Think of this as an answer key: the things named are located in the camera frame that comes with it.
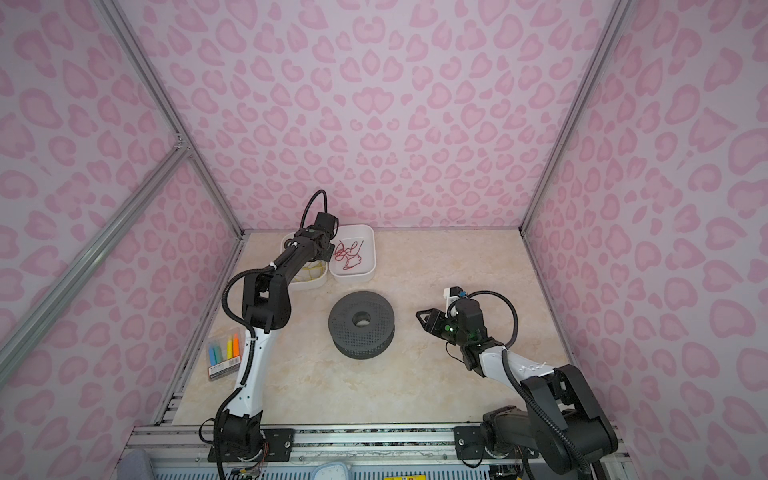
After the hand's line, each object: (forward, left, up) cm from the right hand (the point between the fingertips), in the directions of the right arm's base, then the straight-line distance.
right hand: (421, 314), depth 86 cm
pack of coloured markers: (-10, +58, -9) cm, 59 cm away
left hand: (+30, +36, -4) cm, 47 cm away
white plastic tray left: (+19, +37, -8) cm, 42 cm away
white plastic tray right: (+19, +18, -5) cm, 27 cm away
